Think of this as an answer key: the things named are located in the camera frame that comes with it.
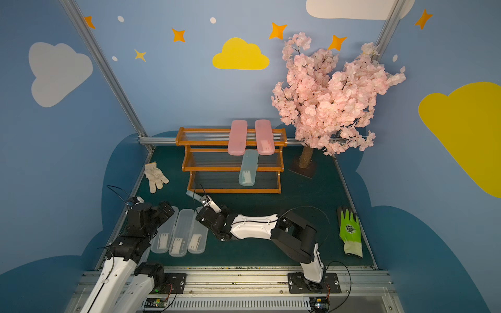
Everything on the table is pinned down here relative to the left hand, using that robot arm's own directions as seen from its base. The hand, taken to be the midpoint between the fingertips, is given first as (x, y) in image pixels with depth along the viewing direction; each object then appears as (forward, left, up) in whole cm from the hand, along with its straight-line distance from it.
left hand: (162, 206), depth 79 cm
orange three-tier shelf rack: (+33, -13, -18) cm, 40 cm away
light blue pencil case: (+8, -10, -4) cm, 14 cm away
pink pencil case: (+27, -30, +15) cm, 43 cm away
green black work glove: (-3, -83, -14) cm, 84 cm away
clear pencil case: (-9, +1, -12) cm, 15 cm away
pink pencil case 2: (+26, -42, +15) cm, 52 cm away
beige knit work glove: (+25, +17, -15) cm, 34 cm away
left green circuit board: (-32, -2, -16) cm, 35 cm away
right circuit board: (-31, -64, -17) cm, 73 cm away
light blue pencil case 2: (+20, -35, +2) cm, 41 cm away
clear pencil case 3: (-7, -14, -14) cm, 21 cm away
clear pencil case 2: (-6, -6, -14) cm, 16 cm away
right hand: (+4, -23, -7) cm, 25 cm away
